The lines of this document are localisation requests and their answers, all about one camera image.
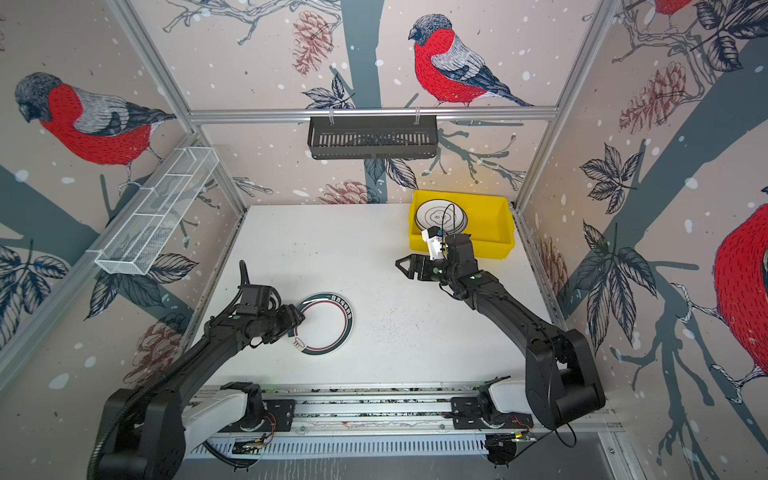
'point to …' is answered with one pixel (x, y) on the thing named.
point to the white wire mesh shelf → (131, 248)
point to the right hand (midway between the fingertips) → (404, 266)
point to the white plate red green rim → (327, 325)
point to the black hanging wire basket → (373, 137)
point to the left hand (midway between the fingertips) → (297, 320)
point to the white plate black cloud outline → (450, 217)
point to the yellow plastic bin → (490, 221)
